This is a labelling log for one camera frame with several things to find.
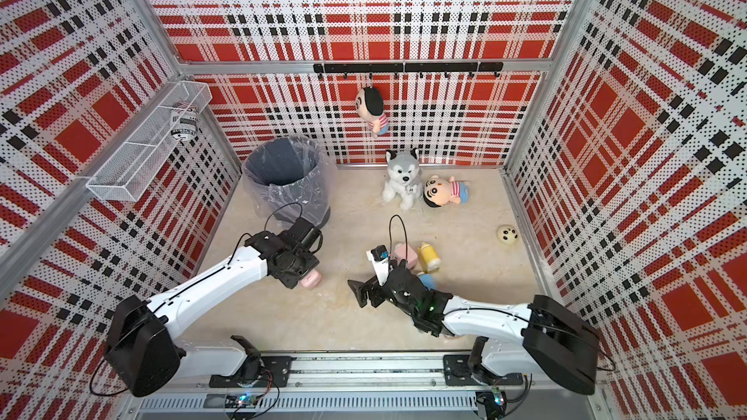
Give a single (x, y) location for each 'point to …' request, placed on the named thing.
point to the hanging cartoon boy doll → (370, 104)
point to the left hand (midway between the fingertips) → (313, 267)
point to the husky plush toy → (405, 178)
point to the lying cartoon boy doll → (439, 192)
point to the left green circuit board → (246, 400)
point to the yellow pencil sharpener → (429, 259)
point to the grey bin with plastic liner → (289, 178)
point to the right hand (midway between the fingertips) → (366, 274)
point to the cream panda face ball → (507, 234)
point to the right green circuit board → (498, 396)
